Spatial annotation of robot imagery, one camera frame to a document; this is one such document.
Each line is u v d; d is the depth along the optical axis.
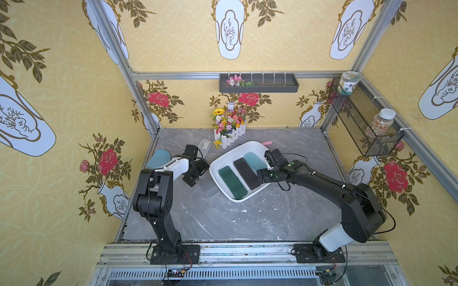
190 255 0.73
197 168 0.88
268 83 0.92
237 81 0.88
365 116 0.88
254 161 1.01
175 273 0.73
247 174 0.99
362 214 0.44
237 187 0.92
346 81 0.85
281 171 0.66
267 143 1.13
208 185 0.92
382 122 0.66
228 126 1.00
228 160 1.01
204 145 1.11
